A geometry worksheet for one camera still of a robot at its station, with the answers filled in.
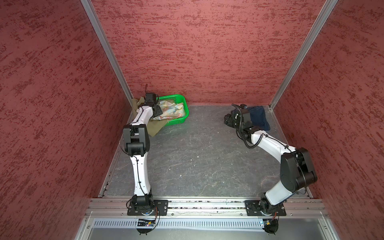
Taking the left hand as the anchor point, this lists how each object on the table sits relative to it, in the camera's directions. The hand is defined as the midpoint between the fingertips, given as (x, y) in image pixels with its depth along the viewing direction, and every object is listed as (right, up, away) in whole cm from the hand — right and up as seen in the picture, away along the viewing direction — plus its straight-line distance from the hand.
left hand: (155, 114), depth 105 cm
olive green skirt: (+1, -7, -10) cm, 13 cm away
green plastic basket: (+15, +13, +11) cm, 22 cm away
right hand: (+50, -4, -13) cm, 52 cm away
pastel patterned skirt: (+10, +4, +9) cm, 14 cm away
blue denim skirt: (+76, -3, +3) cm, 76 cm away
